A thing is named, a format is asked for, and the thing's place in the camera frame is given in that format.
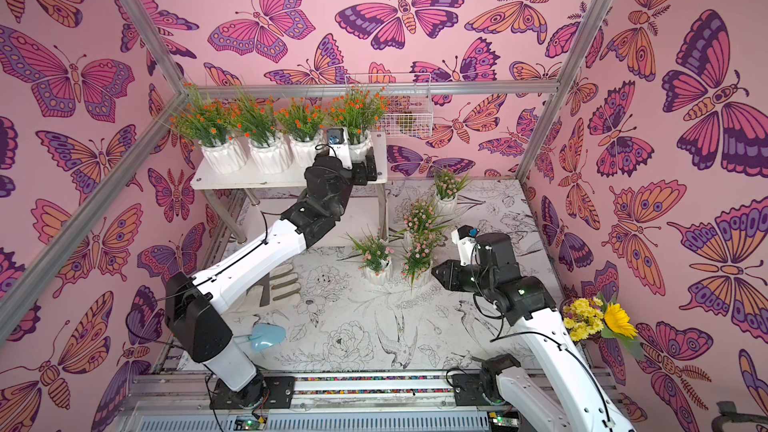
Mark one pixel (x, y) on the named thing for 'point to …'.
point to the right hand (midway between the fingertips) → (437, 268)
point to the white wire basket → (405, 115)
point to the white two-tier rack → (207, 181)
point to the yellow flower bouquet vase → (589, 318)
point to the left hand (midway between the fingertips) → (359, 147)
